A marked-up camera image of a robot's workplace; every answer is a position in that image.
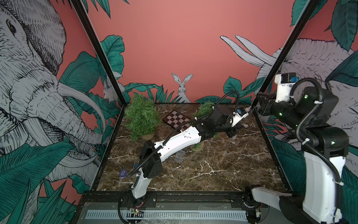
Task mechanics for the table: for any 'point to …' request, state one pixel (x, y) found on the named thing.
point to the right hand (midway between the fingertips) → (256, 91)
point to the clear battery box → (179, 156)
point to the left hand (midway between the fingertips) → (243, 123)
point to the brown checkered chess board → (176, 119)
